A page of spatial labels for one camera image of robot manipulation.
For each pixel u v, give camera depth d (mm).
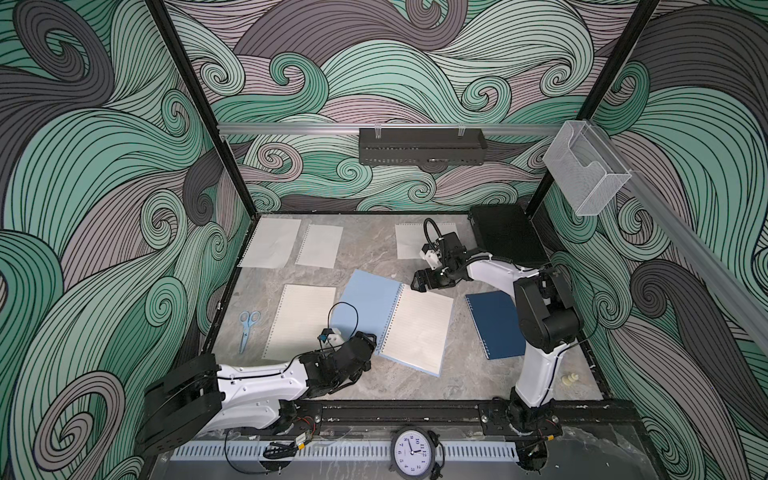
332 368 621
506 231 1177
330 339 765
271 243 1104
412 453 669
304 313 979
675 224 626
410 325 900
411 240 1155
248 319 900
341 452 696
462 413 744
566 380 778
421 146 946
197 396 414
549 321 505
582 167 796
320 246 1104
